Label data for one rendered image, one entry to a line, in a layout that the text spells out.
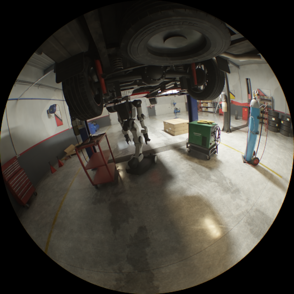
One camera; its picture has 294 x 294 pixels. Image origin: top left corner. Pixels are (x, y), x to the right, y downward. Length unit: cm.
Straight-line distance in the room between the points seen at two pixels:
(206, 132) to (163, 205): 158
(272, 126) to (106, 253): 769
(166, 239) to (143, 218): 42
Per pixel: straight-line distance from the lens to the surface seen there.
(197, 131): 228
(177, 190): 162
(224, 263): 136
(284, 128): 745
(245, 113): 880
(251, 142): 247
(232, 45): 130
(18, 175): 331
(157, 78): 124
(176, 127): 384
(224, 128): 466
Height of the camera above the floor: 123
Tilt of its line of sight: 23 degrees down
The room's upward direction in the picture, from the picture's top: 10 degrees counter-clockwise
